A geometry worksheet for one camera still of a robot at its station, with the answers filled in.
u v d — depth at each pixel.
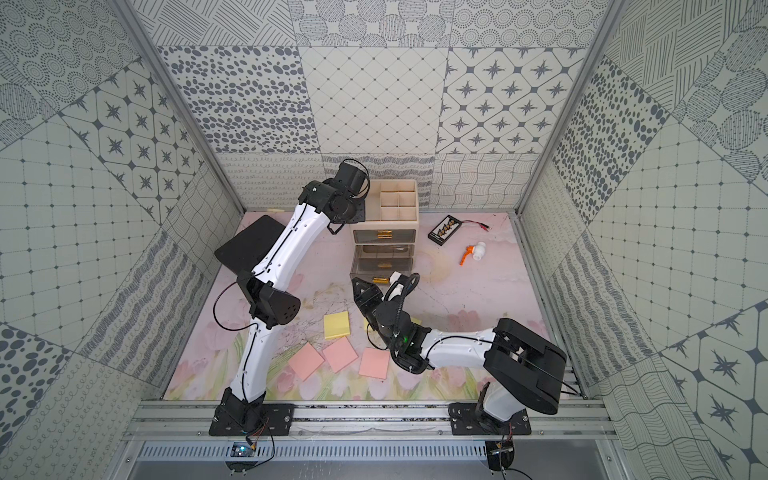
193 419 0.75
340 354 0.84
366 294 0.70
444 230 1.14
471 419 0.73
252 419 0.65
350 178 0.67
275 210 1.22
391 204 0.91
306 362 0.82
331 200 0.61
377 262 0.96
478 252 1.04
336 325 0.91
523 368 0.43
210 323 0.92
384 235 0.88
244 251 1.05
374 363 0.83
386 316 0.60
